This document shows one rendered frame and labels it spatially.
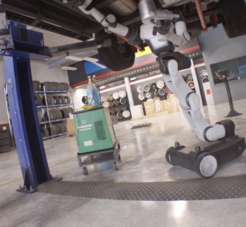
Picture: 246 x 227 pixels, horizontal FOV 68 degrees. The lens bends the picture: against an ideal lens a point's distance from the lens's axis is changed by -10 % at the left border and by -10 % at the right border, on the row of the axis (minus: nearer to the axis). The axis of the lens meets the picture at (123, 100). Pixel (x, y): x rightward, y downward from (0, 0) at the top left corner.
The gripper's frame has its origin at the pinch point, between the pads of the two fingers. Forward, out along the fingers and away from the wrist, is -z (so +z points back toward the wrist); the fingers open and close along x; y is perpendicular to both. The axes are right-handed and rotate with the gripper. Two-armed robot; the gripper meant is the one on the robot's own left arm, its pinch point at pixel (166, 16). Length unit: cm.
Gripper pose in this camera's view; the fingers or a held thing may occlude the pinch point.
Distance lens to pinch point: 125.5
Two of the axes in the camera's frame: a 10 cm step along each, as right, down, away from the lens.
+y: -9.8, 1.9, 0.6
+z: 0.8, 0.8, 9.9
